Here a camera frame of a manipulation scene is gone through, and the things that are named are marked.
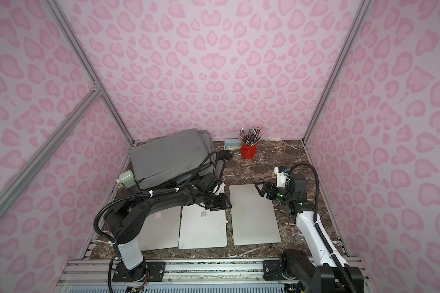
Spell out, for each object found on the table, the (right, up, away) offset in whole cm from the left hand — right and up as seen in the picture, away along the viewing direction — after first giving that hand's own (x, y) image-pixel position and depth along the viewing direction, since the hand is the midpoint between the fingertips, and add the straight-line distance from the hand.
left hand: (230, 207), depth 86 cm
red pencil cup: (+11, +26, +21) cm, 36 cm away
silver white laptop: (-14, -9, -2) cm, 16 cm away
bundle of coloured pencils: (+12, +35, +18) cm, 41 cm away
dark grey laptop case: (-30, +24, +14) cm, 41 cm away
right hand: (+14, +11, -4) cm, 18 cm away
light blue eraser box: (+2, +32, +29) cm, 43 cm away
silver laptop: (+11, -6, +2) cm, 12 cm away
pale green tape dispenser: (-53, +12, +8) cm, 55 cm away
